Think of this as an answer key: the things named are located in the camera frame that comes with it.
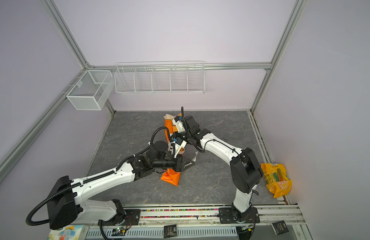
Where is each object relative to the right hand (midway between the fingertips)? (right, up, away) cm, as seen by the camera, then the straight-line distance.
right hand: (170, 139), depth 84 cm
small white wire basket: (-56, +31, +16) cm, 66 cm away
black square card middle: (+2, -41, -16) cm, 44 cm away
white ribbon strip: (+8, -3, -18) cm, 20 cm away
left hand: (+12, -11, -14) cm, 22 cm away
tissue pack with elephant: (-42, -40, -19) cm, 61 cm away
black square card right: (+54, -40, -15) cm, 69 cm away
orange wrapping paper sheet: (+1, -19, -5) cm, 20 cm away
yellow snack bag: (+59, -23, -4) cm, 64 cm away
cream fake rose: (-4, +14, +24) cm, 28 cm away
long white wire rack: (-8, +39, +13) cm, 42 cm away
